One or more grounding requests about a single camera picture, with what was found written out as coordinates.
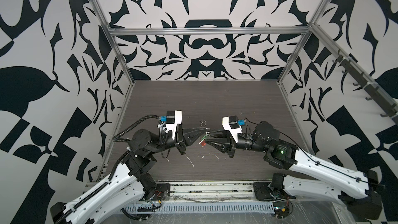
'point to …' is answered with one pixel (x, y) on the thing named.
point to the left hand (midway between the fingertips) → (206, 127)
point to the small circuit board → (281, 209)
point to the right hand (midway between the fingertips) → (208, 137)
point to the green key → (203, 137)
